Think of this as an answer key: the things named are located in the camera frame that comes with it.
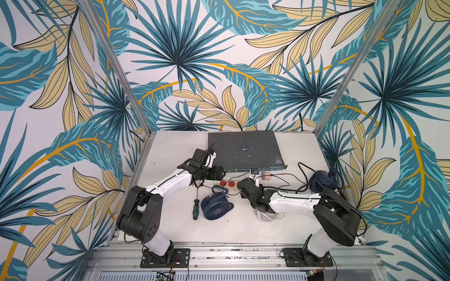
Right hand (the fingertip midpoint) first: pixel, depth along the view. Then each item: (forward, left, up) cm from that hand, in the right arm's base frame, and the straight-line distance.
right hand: (238, 193), depth 88 cm
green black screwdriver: (-8, +21, -2) cm, 23 cm away
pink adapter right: (+10, -16, -3) cm, 19 cm away
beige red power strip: (+6, +3, -1) cm, 7 cm away
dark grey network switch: (+27, -3, 0) cm, 27 cm away
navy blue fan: (+5, -43, +1) cm, 44 cm away
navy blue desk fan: (-9, +10, +7) cm, 15 cm away
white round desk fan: (-14, -12, +4) cm, 18 cm away
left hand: (+8, +10, +5) cm, 14 cm away
